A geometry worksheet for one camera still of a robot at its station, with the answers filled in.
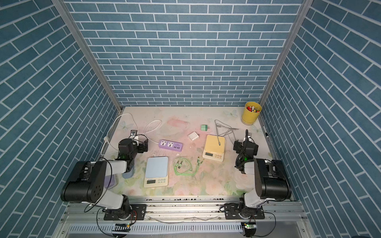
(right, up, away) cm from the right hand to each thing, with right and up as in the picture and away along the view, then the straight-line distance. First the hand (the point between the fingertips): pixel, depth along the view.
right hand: (247, 142), depth 94 cm
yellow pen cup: (+4, +19, +5) cm, 20 cm away
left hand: (-68, +2, 0) cm, 68 cm away
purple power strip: (-50, -2, +2) cm, 50 cm away
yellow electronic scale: (-23, -5, +1) cm, 24 cm away
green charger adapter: (-28, +9, +11) cm, 31 cm away
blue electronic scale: (-56, -16, -9) cm, 59 cm away
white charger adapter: (-35, +3, +6) cm, 36 cm away
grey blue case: (-72, -17, -10) cm, 74 cm away
